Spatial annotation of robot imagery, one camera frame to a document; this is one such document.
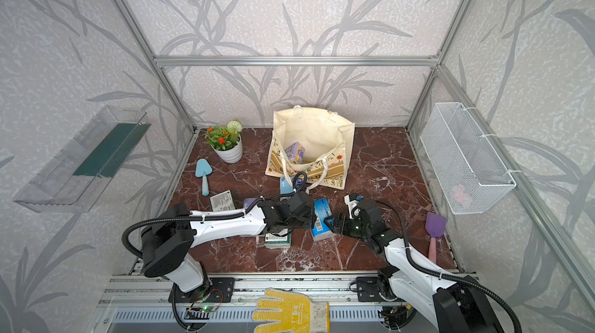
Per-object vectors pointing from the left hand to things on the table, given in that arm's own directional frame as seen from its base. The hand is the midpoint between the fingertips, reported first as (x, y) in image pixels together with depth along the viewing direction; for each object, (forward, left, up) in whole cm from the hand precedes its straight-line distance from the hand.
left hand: (315, 221), depth 83 cm
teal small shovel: (+27, +52, -8) cm, 59 cm away
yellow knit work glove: (-27, +5, -5) cm, 28 cm away
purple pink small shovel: (+1, -47, -6) cm, 47 cm away
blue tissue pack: (-3, -2, 0) cm, 4 cm away
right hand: (0, -5, -1) cm, 5 cm away
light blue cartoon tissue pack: (+15, +12, -2) cm, 19 cm away
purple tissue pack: (+8, +26, -2) cm, 27 cm away
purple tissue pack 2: (+28, +8, +5) cm, 29 cm away
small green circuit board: (-26, +33, -6) cm, 43 cm away
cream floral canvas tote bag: (+32, 0, +5) cm, 32 cm away
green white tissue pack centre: (-7, +13, -1) cm, 14 cm away
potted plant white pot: (+31, +38, +7) cm, 49 cm away
